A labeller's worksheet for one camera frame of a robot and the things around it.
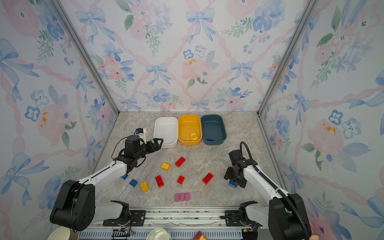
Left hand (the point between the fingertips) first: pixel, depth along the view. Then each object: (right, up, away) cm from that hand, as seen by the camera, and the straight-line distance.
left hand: (158, 140), depth 87 cm
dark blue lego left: (-13, -24, -3) cm, 27 cm away
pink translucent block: (+15, -30, -7) cm, 34 cm away
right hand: (+42, -22, -2) cm, 48 cm away
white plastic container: (+1, +7, +23) cm, 24 cm away
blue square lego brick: (+42, -24, -4) cm, 49 cm away
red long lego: (+13, -14, +5) cm, 20 cm away
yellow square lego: (+4, -16, +3) cm, 17 cm away
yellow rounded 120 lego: (+21, +1, +15) cm, 26 cm away
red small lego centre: (+13, -23, 0) cm, 27 cm away
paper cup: (-35, -38, -23) cm, 57 cm away
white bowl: (+4, -43, -16) cm, 46 cm away
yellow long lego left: (-7, -26, -3) cm, 27 cm away
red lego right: (+29, -22, -1) cm, 36 cm away
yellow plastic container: (+18, +4, +18) cm, 25 cm away
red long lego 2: (+2, -23, -3) cm, 23 cm away
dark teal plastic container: (+35, +7, +22) cm, 42 cm away
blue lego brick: (+31, -1, +14) cm, 34 cm away
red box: (+23, -41, -21) cm, 52 cm away
